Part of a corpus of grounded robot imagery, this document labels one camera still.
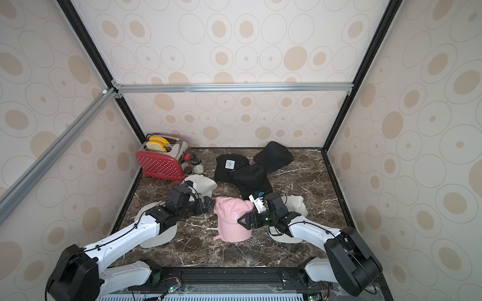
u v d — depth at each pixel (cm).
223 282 74
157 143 94
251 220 73
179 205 64
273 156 111
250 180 100
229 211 81
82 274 39
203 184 94
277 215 67
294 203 85
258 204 78
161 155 94
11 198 51
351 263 42
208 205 75
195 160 100
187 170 99
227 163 106
